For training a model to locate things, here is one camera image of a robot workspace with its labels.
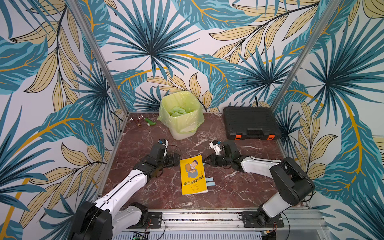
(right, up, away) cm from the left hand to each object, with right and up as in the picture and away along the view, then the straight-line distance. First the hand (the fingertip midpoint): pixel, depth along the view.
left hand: (173, 159), depth 84 cm
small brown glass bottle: (-29, +21, +28) cm, 46 cm away
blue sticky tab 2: (+21, -14, +1) cm, 26 cm away
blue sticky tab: (+21, -12, +2) cm, 24 cm away
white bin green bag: (+4, +28, +19) cm, 34 cm away
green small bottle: (-20, +21, +27) cm, 40 cm away
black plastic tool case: (+53, +21, +25) cm, 62 cm away
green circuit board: (-16, -35, -13) cm, 40 cm away
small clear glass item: (-35, +24, +30) cm, 52 cm away
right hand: (+17, -1, +3) cm, 17 cm away
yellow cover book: (+11, -10, +3) cm, 15 cm away
